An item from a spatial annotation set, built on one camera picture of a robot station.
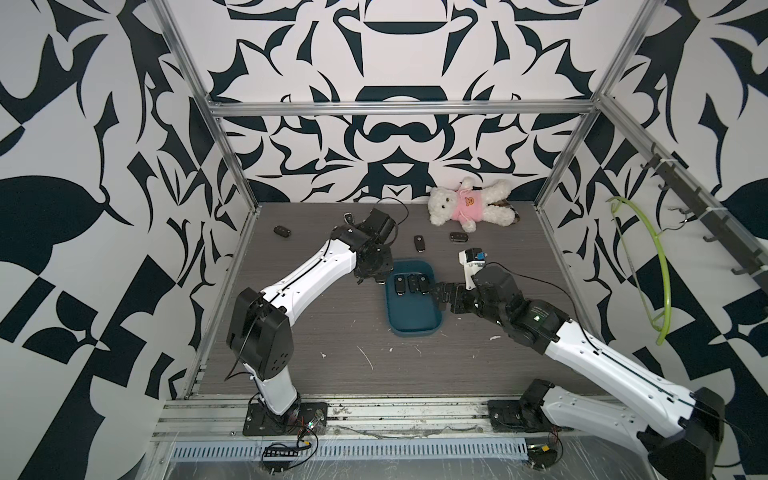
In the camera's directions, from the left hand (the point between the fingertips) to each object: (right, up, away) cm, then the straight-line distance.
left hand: (383, 262), depth 85 cm
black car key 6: (+13, -8, +11) cm, 19 cm away
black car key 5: (+9, -8, +12) cm, 17 cm away
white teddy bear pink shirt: (+32, +19, +27) cm, 46 cm away
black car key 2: (+13, +4, +23) cm, 27 cm away
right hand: (+15, -5, -9) cm, 18 cm away
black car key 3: (+27, +7, +24) cm, 37 cm away
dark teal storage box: (+9, -17, +8) cm, 20 cm away
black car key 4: (+5, -9, +12) cm, 15 cm away
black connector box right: (+37, -45, -13) cm, 60 cm away
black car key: (-37, +9, +26) cm, 46 cm away
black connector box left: (-24, -44, -15) cm, 52 cm away
